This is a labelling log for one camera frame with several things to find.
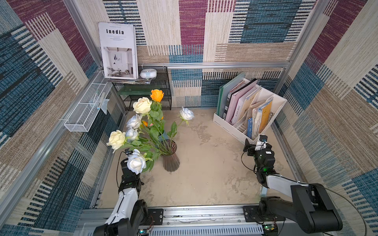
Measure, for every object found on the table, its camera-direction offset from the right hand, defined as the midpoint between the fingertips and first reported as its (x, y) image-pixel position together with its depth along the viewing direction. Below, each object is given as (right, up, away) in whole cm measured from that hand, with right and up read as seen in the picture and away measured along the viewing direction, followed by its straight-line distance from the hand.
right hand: (256, 138), depth 87 cm
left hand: (-68, -11, 0) cm, 69 cm away
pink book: (-13, +23, 0) cm, 27 cm away
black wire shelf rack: (-71, +26, +7) cm, 76 cm away
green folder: (-18, +29, +2) cm, 34 cm away
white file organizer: (0, +4, +21) cm, 21 cm away
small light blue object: (+1, -27, -8) cm, 28 cm away
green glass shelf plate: (-72, +30, +6) cm, 78 cm away
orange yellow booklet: (+3, +12, 0) cm, 12 cm away
